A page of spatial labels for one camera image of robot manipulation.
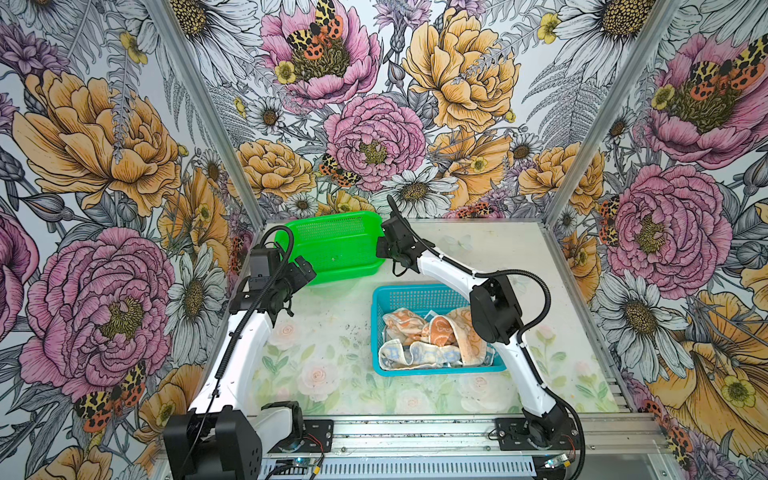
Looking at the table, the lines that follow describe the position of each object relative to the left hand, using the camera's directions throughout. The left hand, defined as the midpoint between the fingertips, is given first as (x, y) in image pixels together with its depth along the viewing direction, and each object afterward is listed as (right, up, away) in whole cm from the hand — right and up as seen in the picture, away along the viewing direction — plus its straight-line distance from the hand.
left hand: (300, 282), depth 82 cm
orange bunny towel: (+38, -13, -2) cm, 40 cm away
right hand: (+22, +9, +18) cm, 30 cm away
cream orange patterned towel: (+30, -13, +4) cm, 33 cm away
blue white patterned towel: (+25, -19, -3) cm, 32 cm away
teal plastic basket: (+35, -6, +12) cm, 37 cm away
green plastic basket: (+4, +10, +35) cm, 37 cm away
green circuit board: (+4, -40, -11) cm, 42 cm away
